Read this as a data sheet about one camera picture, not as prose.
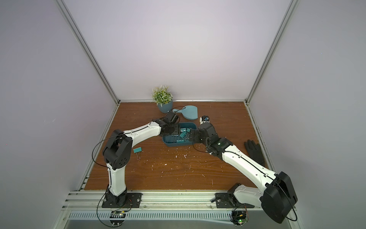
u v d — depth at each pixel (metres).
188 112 1.12
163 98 1.01
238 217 0.68
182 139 0.95
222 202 0.73
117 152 0.51
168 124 0.72
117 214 0.72
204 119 0.71
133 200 0.73
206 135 0.58
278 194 0.38
